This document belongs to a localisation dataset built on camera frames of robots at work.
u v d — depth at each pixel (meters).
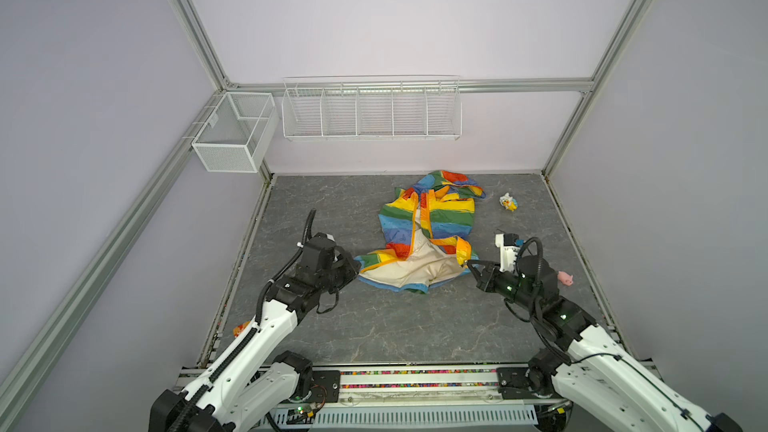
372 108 0.98
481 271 0.73
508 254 0.69
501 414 0.71
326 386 0.73
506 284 0.65
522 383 0.74
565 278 0.90
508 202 1.08
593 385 0.58
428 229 0.98
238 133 1.02
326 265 0.61
